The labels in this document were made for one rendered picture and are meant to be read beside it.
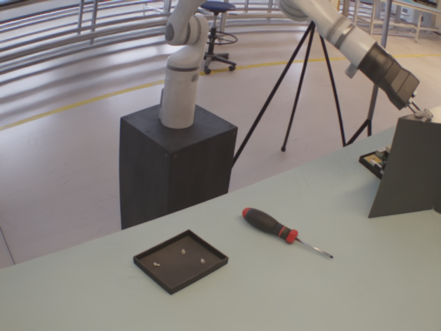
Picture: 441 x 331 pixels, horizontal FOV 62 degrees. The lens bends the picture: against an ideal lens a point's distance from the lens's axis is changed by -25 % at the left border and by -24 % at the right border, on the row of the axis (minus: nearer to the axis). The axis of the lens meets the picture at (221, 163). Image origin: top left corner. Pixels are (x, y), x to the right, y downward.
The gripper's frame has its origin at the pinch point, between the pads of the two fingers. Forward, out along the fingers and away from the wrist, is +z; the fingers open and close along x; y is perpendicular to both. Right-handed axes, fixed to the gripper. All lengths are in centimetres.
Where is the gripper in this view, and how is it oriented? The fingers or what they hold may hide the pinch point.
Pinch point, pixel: (427, 121)
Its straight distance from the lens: 85.3
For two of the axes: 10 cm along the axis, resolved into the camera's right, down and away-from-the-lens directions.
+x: 6.6, -7.5, 0.1
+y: -1.1, -1.0, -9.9
